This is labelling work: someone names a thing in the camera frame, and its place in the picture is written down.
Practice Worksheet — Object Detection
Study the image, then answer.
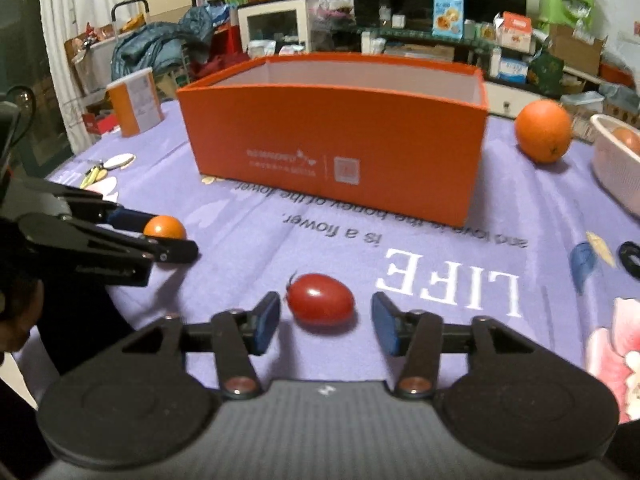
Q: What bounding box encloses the small orange kumquat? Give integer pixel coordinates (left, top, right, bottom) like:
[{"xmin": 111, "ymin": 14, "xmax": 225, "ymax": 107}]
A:
[{"xmin": 142, "ymin": 214, "xmax": 188, "ymax": 240}]

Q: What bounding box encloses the red cherry tomato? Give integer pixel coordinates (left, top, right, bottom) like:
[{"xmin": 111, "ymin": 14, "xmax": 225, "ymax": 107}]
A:
[{"xmin": 285, "ymin": 273, "xmax": 355, "ymax": 327}]

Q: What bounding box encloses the large orange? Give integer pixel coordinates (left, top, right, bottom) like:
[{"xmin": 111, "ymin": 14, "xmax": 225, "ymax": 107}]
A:
[{"xmin": 514, "ymin": 100, "xmax": 572, "ymax": 165}]

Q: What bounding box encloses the person's left hand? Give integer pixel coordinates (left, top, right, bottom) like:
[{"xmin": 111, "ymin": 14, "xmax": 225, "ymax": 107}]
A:
[{"xmin": 1, "ymin": 281, "xmax": 43, "ymax": 353}]

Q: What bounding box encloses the orange white canister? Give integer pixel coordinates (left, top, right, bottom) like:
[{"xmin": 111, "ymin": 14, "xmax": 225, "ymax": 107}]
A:
[{"xmin": 106, "ymin": 68, "xmax": 164, "ymax": 138}]

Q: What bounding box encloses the purple floral tablecloth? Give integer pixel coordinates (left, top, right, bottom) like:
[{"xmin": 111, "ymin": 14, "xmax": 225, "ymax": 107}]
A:
[{"xmin": 54, "ymin": 102, "xmax": 639, "ymax": 422}]

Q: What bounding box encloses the blue jacket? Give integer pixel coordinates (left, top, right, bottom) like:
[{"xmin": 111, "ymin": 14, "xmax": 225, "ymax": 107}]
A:
[{"xmin": 111, "ymin": 6, "xmax": 214, "ymax": 80}]

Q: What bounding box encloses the orange cardboard box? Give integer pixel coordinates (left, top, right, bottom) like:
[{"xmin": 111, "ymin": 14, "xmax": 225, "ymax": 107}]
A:
[{"xmin": 177, "ymin": 53, "xmax": 488, "ymax": 226}]

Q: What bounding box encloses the white cabinet glass door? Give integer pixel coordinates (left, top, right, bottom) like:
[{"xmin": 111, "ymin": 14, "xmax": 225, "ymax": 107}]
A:
[{"xmin": 238, "ymin": 0, "xmax": 317, "ymax": 52}]

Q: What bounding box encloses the white plastic basket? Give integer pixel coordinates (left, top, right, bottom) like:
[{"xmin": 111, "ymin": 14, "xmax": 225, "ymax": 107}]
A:
[{"xmin": 590, "ymin": 114, "xmax": 640, "ymax": 217}]

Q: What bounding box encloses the brown fruit in basket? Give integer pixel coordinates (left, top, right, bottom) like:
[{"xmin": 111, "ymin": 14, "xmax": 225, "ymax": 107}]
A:
[{"xmin": 612, "ymin": 127, "xmax": 640, "ymax": 155}]

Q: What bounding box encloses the blue snack box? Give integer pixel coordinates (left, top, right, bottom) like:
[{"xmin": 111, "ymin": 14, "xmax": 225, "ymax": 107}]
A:
[{"xmin": 433, "ymin": 0, "xmax": 464, "ymax": 39}]

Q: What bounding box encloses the orange white carton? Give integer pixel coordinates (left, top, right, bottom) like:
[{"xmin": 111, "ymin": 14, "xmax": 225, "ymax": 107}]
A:
[{"xmin": 494, "ymin": 12, "xmax": 533, "ymax": 53}]

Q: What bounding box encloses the brown cardboard box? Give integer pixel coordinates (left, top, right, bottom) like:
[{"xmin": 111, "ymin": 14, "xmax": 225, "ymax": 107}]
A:
[{"xmin": 549, "ymin": 24, "xmax": 605, "ymax": 76}]

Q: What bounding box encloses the black rubber ring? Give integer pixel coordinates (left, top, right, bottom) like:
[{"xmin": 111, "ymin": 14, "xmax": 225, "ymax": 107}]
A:
[{"xmin": 617, "ymin": 240, "xmax": 640, "ymax": 281}]

